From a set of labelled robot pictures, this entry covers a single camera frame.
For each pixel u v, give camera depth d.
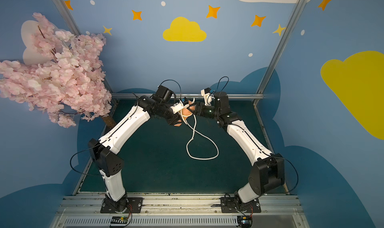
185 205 0.77
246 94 1.11
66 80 0.53
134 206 0.74
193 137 0.84
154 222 0.70
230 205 0.75
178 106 0.71
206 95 0.72
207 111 0.69
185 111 0.75
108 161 0.46
